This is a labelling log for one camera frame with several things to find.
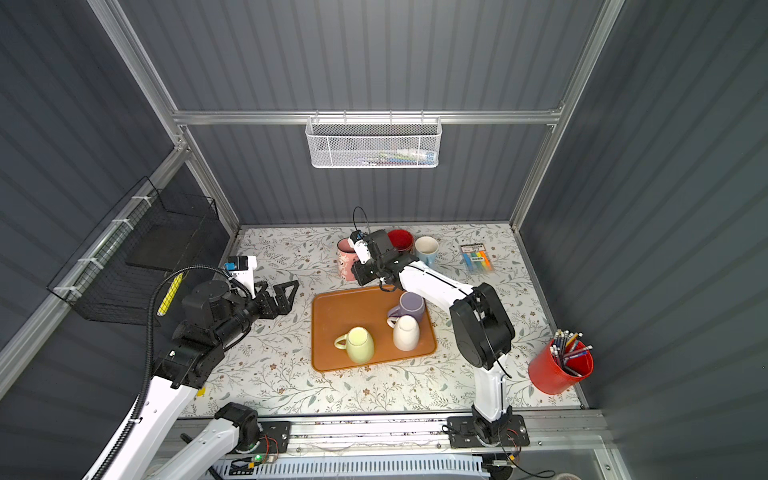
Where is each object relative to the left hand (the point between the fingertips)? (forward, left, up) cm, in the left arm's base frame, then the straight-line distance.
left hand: (282, 283), depth 70 cm
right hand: (+14, -17, -14) cm, 26 cm away
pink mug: (+16, -13, -11) cm, 23 cm away
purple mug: (+4, -32, -19) cm, 37 cm away
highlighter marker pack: (+26, -59, -25) cm, 69 cm away
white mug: (-5, -30, -19) cm, 36 cm away
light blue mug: (+28, -41, -21) cm, 54 cm away
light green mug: (-8, -17, -18) cm, 26 cm away
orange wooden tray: (+6, -8, -28) cm, 30 cm away
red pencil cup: (-17, -69, -26) cm, 76 cm away
